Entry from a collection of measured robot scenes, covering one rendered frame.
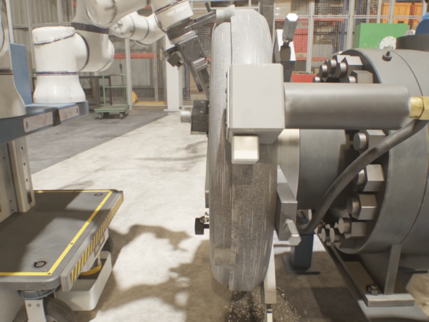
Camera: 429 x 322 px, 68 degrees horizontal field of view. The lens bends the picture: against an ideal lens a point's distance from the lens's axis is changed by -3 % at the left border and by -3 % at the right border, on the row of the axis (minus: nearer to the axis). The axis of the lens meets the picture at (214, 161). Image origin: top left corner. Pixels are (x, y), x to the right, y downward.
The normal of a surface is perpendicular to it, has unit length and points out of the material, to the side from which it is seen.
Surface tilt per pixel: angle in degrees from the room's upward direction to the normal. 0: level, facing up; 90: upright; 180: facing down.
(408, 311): 0
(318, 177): 100
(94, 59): 109
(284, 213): 95
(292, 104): 81
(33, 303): 90
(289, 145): 74
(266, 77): 68
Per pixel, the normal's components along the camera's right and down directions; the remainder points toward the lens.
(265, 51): 0.53, -0.41
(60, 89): 0.41, -0.15
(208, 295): 0.00, -0.97
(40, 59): -0.34, 0.23
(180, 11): 0.38, 0.26
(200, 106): -0.01, -0.77
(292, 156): -0.02, 0.07
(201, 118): -0.02, 0.63
